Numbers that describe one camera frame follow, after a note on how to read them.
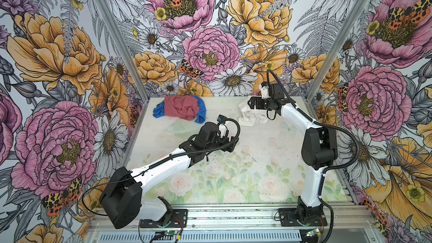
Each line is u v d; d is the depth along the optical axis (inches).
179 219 28.7
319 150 21.2
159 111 44.1
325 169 21.7
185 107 41.4
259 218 30.0
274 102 29.6
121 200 16.1
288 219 29.0
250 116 41.7
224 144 22.4
